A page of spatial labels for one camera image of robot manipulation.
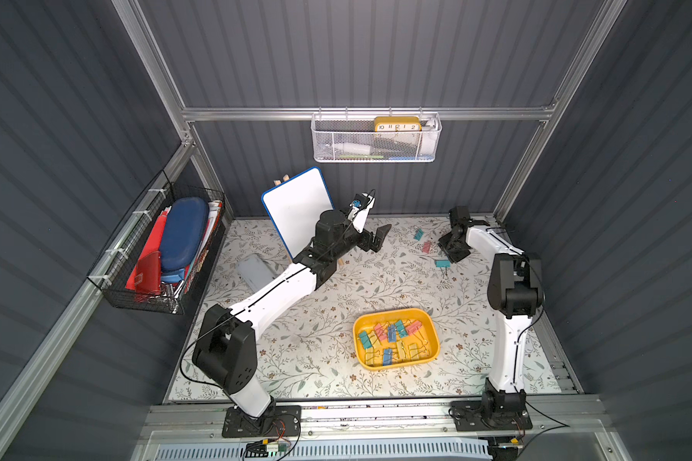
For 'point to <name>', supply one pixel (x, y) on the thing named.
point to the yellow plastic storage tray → (368, 319)
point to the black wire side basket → (159, 249)
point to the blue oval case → (184, 230)
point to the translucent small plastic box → (255, 272)
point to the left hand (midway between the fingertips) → (381, 219)
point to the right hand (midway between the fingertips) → (451, 248)
